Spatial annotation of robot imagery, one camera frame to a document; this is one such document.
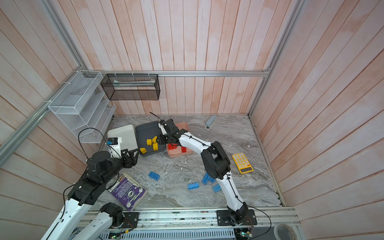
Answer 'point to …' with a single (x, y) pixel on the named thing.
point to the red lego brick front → (184, 149)
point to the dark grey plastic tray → (147, 131)
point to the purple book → (128, 191)
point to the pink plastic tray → (174, 151)
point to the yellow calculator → (242, 163)
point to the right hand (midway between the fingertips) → (158, 139)
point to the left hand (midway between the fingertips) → (134, 153)
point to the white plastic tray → (127, 133)
